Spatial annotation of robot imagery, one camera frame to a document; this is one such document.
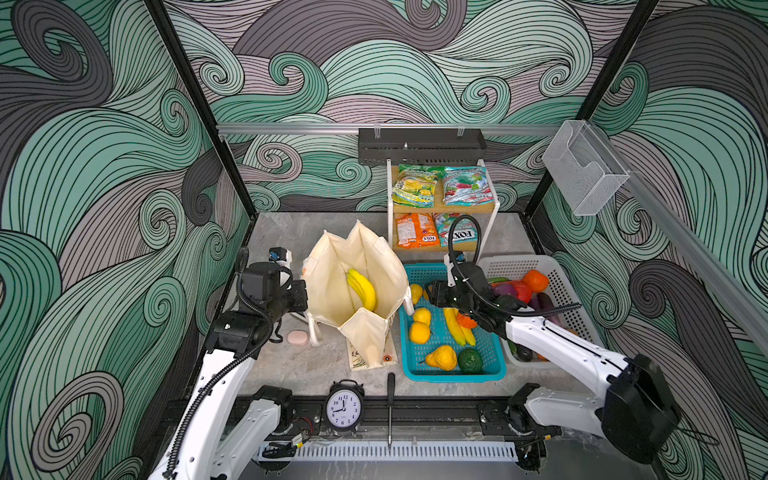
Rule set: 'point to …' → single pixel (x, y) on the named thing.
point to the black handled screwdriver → (391, 403)
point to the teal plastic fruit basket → (412, 356)
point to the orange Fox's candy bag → (416, 230)
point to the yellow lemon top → (416, 293)
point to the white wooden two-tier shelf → (440, 208)
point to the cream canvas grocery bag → (330, 299)
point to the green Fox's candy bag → (465, 230)
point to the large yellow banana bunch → (364, 287)
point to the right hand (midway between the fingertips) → (433, 286)
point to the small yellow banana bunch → (463, 334)
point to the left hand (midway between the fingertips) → (301, 281)
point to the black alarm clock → (344, 405)
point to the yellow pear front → (443, 357)
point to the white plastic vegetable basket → (562, 291)
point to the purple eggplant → (543, 303)
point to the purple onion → (504, 289)
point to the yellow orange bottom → (419, 333)
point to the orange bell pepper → (536, 280)
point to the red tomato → (523, 291)
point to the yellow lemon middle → (422, 315)
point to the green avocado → (470, 361)
